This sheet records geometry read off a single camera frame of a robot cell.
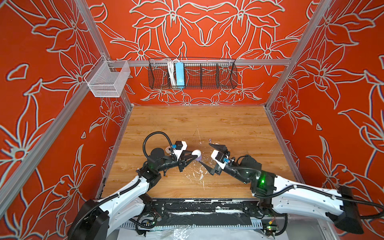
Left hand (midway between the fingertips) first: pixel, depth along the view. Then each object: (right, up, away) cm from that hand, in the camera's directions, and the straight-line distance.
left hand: (195, 154), depth 70 cm
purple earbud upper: (+11, +3, +27) cm, 30 cm away
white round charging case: (+1, +1, -1) cm, 2 cm away
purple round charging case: (+2, -2, 0) cm, 3 cm away
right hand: (+4, +3, -7) cm, 9 cm away
